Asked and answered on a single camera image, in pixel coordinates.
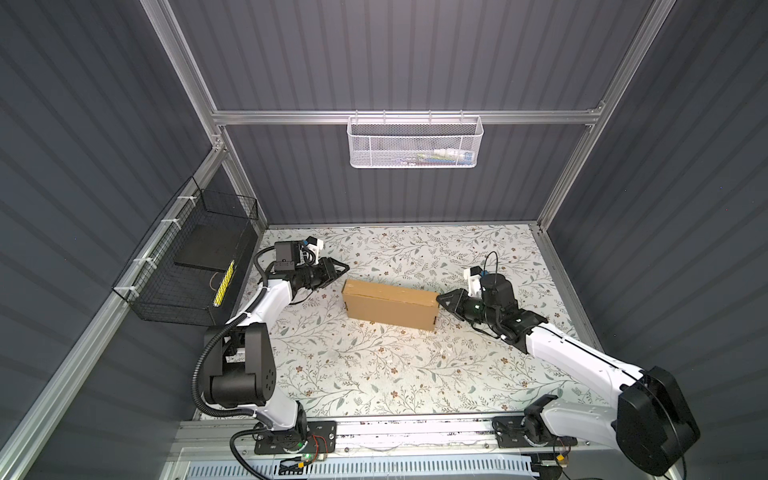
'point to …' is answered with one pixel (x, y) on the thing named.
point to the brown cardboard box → (389, 305)
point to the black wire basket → (194, 267)
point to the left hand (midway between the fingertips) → (344, 269)
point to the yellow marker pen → (221, 292)
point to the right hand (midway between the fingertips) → (441, 301)
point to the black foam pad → (212, 246)
